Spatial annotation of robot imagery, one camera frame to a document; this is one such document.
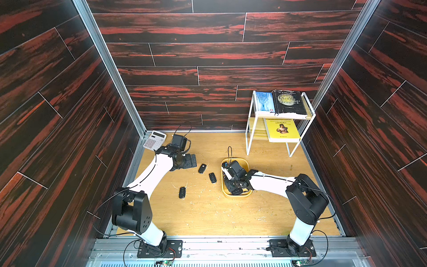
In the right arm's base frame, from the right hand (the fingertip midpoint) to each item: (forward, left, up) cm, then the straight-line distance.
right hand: (231, 180), depth 95 cm
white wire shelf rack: (+19, -22, +31) cm, 43 cm away
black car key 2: (+1, +11, 0) cm, 11 cm away
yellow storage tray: (+8, -8, +4) cm, 12 cm away
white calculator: (+28, +52, +1) cm, 59 cm away
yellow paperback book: (+24, -29, +17) cm, 41 cm away
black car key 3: (-8, +27, 0) cm, 28 cm away
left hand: (+3, +24, +12) cm, 27 cm away
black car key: (+8, +18, -1) cm, 19 cm away
